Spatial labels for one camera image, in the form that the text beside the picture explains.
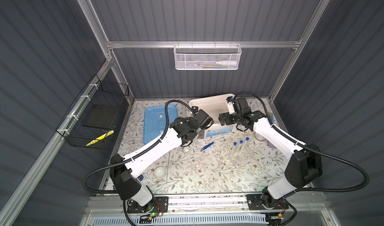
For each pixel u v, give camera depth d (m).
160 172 0.83
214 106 1.05
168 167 0.86
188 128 0.55
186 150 0.91
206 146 0.94
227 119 0.77
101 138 0.65
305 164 0.43
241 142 0.79
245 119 0.61
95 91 0.76
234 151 0.91
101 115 0.73
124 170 0.41
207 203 0.75
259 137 0.56
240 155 0.91
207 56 1.24
